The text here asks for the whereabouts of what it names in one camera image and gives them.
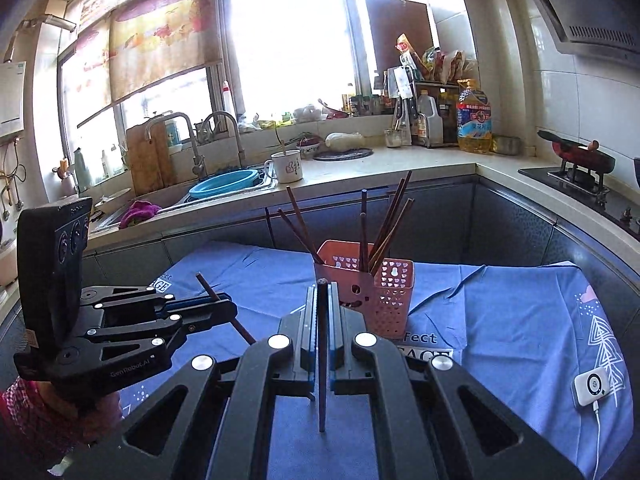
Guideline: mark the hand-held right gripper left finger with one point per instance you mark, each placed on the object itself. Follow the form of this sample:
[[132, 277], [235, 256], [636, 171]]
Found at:
[[310, 350]]

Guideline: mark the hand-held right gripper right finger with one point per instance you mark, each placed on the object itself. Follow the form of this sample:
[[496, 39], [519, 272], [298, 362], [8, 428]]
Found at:
[[336, 350]]

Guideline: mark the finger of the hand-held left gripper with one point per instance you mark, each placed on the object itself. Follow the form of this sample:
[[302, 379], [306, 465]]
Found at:
[[130, 297], [200, 317]]

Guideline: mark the dark brown chopstick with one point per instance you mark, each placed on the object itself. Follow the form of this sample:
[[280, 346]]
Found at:
[[207, 287], [323, 410]]

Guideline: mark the pink perforated utensil holder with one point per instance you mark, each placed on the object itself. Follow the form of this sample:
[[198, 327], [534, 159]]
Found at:
[[395, 305]]

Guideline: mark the bunch of wooden chopsticks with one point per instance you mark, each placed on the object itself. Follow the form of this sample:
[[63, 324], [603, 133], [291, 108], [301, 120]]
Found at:
[[364, 220]]

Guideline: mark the person's left forearm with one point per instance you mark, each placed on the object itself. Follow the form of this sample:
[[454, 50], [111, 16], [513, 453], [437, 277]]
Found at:
[[35, 420]]

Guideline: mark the person's left hand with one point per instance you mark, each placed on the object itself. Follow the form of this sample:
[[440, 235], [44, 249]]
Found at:
[[102, 415]]

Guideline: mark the pink rag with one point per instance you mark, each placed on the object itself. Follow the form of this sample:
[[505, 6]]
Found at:
[[140, 212]]

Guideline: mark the blue plastic basin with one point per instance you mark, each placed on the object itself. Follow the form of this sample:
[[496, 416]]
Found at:
[[220, 182]]

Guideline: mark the wooden cutting board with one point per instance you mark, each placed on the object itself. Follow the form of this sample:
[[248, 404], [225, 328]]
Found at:
[[147, 160]]

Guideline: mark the angular steel faucet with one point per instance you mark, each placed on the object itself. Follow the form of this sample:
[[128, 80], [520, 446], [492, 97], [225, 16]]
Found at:
[[192, 150]]

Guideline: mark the blue printed tablecloth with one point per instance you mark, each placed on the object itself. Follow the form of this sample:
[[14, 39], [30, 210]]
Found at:
[[500, 320]]

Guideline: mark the white enamel mug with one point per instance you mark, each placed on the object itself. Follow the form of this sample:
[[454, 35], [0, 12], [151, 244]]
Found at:
[[287, 167]]

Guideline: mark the white water heater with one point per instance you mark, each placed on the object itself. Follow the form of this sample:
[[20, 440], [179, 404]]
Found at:
[[11, 100]]

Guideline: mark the curved steel faucet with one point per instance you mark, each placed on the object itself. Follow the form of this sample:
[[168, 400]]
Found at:
[[235, 135]]

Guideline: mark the black round trivet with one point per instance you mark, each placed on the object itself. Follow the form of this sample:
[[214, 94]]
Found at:
[[345, 155]]

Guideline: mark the patterned bowl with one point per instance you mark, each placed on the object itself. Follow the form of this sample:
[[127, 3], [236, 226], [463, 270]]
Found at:
[[307, 149]]

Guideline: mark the white radish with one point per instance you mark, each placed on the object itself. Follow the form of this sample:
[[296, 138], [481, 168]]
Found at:
[[345, 142]]

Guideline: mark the small glass jar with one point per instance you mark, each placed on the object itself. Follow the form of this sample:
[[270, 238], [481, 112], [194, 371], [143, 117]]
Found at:
[[393, 139]]

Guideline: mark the printed window blind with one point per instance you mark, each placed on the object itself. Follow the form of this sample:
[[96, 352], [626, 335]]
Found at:
[[160, 50]]

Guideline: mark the row of small jars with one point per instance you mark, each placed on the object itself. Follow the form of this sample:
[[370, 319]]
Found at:
[[362, 104]]

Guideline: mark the white plastic jug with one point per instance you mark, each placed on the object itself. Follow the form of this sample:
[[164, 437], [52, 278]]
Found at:
[[430, 120]]

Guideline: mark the kitchen knife set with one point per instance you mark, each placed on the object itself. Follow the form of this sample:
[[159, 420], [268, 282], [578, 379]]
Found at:
[[404, 105]]

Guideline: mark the white charger device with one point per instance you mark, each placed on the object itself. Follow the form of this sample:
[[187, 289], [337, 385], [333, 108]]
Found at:
[[592, 385]]

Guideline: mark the small steel pot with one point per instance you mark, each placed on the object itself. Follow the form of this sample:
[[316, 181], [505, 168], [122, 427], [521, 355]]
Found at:
[[506, 145]]

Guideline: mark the yellow cooking oil bottle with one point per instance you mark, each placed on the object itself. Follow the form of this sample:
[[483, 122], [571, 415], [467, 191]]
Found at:
[[474, 120]]

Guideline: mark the black gas stove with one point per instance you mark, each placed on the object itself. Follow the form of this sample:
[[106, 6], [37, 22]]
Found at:
[[560, 177]]

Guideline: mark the seasoning rack with packets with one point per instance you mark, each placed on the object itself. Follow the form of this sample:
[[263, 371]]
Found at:
[[445, 67]]

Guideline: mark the red frying pan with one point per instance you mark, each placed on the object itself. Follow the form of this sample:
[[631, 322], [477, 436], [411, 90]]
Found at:
[[580, 157]]

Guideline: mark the range hood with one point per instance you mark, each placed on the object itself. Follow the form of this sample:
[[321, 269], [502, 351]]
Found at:
[[590, 5]]

